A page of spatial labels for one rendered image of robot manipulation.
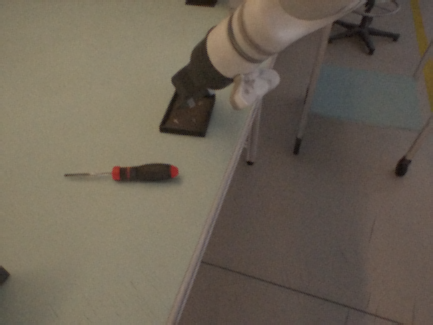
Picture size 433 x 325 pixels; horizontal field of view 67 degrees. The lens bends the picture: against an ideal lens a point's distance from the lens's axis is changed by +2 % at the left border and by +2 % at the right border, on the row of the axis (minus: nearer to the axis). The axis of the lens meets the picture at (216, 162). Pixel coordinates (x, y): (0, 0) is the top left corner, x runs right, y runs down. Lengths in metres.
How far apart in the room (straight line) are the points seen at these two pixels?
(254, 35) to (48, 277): 0.37
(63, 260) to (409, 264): 1.51
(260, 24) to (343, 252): 1.38
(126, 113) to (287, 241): 1.15
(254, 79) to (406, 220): 1.51
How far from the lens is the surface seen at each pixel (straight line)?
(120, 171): 0.49
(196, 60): 0.47
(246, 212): 1.66
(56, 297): 0.44
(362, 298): 1.57
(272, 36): 0.38
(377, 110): 1.90
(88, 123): 0.62
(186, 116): 0.59
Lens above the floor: 1.37
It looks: 47 degrees down
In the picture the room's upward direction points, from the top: 1 degrees counter-clockwise
